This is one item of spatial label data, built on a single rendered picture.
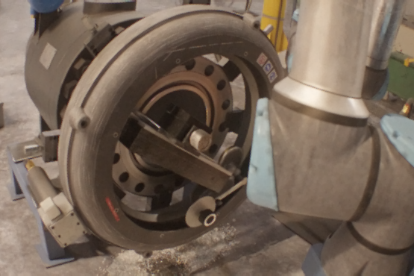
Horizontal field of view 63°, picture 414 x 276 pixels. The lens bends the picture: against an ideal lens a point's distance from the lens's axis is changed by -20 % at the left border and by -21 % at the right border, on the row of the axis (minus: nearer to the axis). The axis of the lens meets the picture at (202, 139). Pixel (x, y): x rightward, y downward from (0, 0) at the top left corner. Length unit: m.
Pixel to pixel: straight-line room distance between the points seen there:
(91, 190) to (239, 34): 0.53
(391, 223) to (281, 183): 0.20
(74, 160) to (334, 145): 0.61
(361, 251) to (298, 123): 0.25
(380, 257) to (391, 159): 0.17
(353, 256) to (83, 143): 0.62
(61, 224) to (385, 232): 0.77
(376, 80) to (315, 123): 0.36
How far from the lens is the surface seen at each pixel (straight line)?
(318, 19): 0.52
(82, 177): 0.95
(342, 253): 0.65
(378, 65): 0.82
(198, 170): 1.11
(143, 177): 1.22
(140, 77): 0.90
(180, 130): 0.94
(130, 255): 1.61
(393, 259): 0.65
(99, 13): 1.41
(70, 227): 1.05
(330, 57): 0.51
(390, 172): 0.55
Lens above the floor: 1.14
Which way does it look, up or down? 27 degrees down
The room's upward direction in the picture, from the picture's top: 9 degrees clockwise
